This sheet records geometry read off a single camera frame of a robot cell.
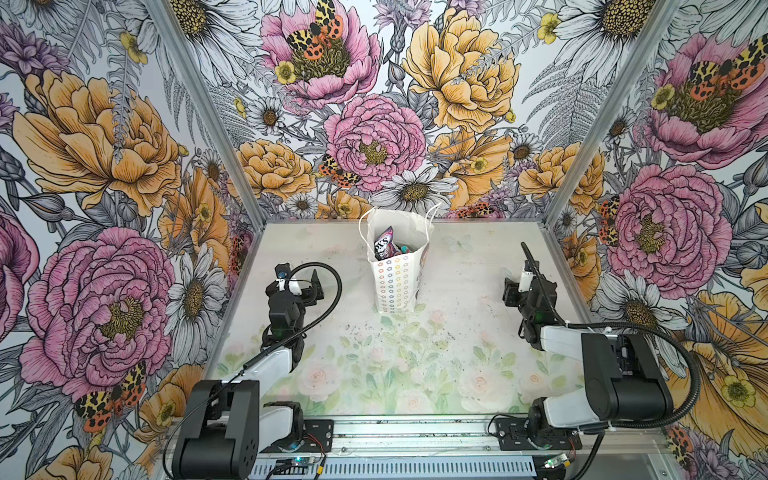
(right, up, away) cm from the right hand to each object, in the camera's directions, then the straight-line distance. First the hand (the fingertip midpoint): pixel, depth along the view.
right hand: (514, 286), depth 94 cm
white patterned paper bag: (-36, +4, -11) cm, 38 cm away
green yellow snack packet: (-34, +11, -2) cm, 36 cm away
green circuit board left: (-59, -38, -23) cm, 73 cm away
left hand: (-64, +2, -6) cm, 65 cm away
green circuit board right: (0, -39, -22) cm, 45 cm away
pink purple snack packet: (-40, +12, -9) cm, 43 cm away
